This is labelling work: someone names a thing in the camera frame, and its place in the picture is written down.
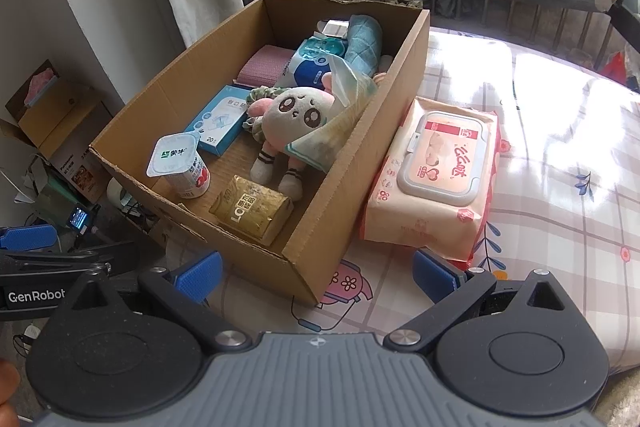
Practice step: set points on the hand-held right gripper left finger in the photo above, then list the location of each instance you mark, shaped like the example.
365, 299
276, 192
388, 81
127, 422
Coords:
200, 274

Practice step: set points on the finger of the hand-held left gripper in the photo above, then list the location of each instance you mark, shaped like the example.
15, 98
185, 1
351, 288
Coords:
27, 237

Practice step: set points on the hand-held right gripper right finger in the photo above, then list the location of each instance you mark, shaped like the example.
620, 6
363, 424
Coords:
432, 277

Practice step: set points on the gold foil packet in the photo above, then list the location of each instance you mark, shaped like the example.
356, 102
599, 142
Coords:
250, 212

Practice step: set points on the brown cardboard box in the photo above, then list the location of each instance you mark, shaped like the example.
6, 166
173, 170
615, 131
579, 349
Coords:
350, 217

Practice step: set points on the pink wet wipes pack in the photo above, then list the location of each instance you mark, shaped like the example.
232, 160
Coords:
440, 167

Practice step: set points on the white yogurt cup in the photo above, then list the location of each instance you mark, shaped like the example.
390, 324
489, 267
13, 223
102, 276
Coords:
175, 157

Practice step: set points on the blue white bandage box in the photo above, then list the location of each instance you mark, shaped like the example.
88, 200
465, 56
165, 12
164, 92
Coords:
215, 122

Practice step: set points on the pink white plush toy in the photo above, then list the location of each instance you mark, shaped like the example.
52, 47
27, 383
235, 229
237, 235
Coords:
295, 112

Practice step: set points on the green scrunchie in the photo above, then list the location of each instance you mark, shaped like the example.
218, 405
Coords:
260, 94

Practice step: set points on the pale plastic packet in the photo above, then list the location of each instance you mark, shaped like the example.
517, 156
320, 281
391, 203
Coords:
350, 92

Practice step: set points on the pink knitted cloth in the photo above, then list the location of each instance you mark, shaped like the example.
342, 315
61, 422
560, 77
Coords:
265, 64

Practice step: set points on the blue white plastic packet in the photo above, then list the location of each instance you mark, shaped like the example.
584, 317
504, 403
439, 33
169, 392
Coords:
310, 62

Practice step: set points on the teal checked towel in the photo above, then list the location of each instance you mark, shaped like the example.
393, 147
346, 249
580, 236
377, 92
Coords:
362, 42

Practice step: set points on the black device with screen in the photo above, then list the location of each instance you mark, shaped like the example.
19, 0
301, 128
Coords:
79, 219

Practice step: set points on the printed appliance carton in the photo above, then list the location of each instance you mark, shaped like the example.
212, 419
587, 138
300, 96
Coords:
82, 172

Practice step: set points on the small open cardboard carton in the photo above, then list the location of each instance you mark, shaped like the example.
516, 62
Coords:
65, 117

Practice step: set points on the checked printed tablecloth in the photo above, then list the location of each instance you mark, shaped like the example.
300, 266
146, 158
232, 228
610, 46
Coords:
550, 207

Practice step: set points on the pink foam piece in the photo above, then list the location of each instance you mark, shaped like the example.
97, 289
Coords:
42, 84

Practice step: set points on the brown white sneaker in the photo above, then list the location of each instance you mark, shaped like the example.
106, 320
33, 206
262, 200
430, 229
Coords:
414, 2

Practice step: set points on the small red plastic bag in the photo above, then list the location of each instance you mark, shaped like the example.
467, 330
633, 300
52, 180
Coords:
614, 67

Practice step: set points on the black cushion pad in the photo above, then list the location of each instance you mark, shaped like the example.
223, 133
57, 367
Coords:
625, 22

